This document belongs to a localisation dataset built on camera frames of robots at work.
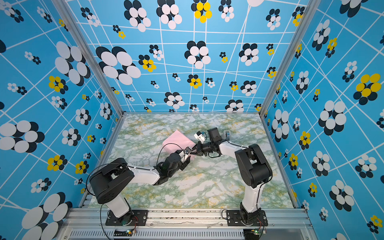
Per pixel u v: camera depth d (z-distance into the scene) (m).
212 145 0.75
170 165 0.68
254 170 0.49
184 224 0.72
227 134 1.01
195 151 0.83
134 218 0.72
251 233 0.69
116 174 0.52
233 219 0.72
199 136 0.87
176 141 0.95
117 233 0.73
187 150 0.77
